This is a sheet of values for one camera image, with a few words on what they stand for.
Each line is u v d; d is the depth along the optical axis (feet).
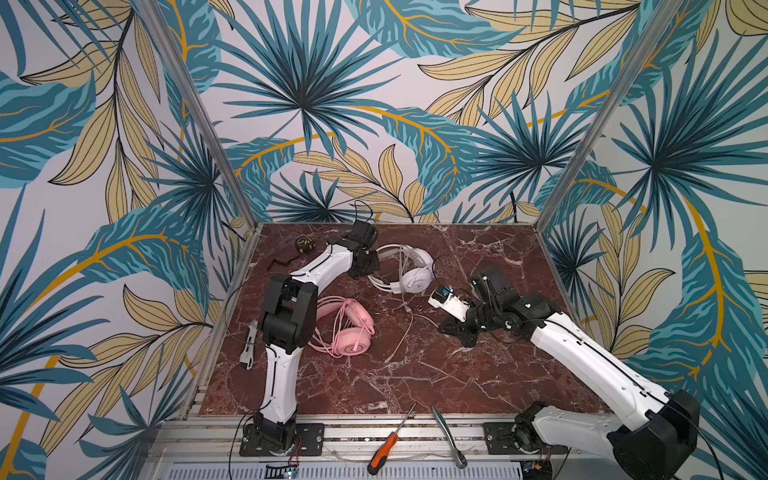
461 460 2.30
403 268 2.97
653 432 1.23
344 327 2.74
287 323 1.76
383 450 2.35
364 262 2.80
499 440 2.40
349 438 2.45
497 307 1.87
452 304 2.14
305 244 3.60
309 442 2.40
